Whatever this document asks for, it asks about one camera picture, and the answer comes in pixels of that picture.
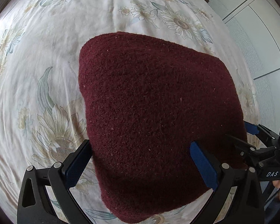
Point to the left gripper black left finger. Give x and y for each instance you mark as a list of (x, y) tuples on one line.
[(45, 195)]

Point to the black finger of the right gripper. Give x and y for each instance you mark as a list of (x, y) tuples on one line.
[(265, 135), (251, 153)]

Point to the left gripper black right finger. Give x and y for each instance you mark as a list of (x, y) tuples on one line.
[(247, 205)]

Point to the dark red knitted sweater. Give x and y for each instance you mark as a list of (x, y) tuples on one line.
[(146, 101)]

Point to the white floral bed duvet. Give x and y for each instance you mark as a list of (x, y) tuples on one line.
[(42, 112)]

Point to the white louvered wardrobe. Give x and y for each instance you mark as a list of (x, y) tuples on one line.
[(255, 27)]

